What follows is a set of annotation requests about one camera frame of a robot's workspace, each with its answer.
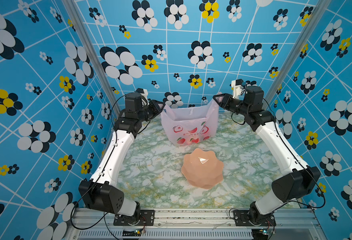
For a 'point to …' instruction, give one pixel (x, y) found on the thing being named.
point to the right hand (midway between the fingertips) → (216, 97)
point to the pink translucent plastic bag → (189, 126)
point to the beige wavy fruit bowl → (202, 168)
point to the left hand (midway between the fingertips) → (165, 103)
